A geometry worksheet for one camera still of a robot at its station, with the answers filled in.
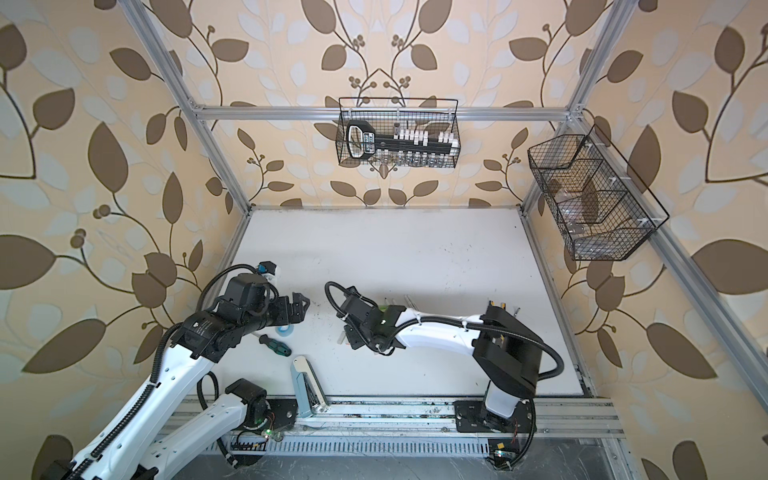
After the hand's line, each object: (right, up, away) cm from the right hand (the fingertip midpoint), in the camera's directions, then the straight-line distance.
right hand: (354, 331), depth 82 cm
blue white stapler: (-10, -15, -7) cm, 19 cm away
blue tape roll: (-21, -2, +6) cm, 22 cm away
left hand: (-14, +10, -8) cm, 19 cm away
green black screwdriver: (-23, -5, +2) cm, 24 cm away
